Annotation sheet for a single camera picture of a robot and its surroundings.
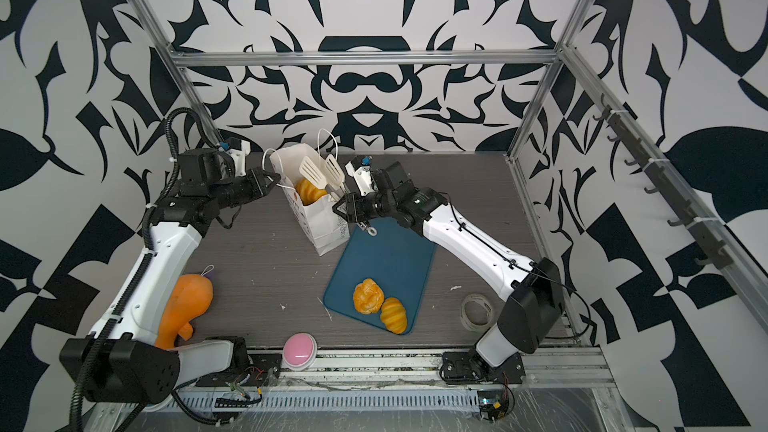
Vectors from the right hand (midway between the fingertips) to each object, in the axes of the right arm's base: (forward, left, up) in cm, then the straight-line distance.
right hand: (340, 204), depth 73 cm
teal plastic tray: (-4, 0, -28) cm, 28 cm away
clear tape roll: (-17, -35, -27) cm, 47 cm away
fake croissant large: (+10, +11, -7) cm, 17 cm away
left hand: (+7, +15, +5) cm, 17 cm away
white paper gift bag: (+2, +6, -14) cm, 16 cm away
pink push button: (-27, +11, -25) cm, 38 cm away
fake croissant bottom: (-19, -12, -23) cm, 33 cm away
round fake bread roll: (-14, -6, -23) cm, 27 cm away
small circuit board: (-38, -35, -29) cm, 59 cm away
